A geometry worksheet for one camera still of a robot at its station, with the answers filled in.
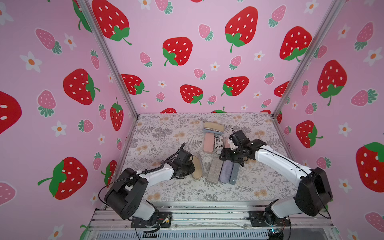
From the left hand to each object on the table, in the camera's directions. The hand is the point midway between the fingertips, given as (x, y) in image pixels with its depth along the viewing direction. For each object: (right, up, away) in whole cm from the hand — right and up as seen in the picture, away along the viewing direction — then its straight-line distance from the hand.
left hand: (195, 168), depth 90 cm
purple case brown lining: (+18, -1, -2) cm, 18 cm away
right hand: (+18, +8, -5) cm, 20 cm away
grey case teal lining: (+11, -2, -4) cm, 11 cm away
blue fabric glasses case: (+14, +26, +22) cm, 36 cm away
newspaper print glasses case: (+16, +14, +11) cm, 24 cm away
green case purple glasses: (+22, -1, -6) cm, 23 cm away
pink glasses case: (+9, +15, +15) cm, 23 cm away
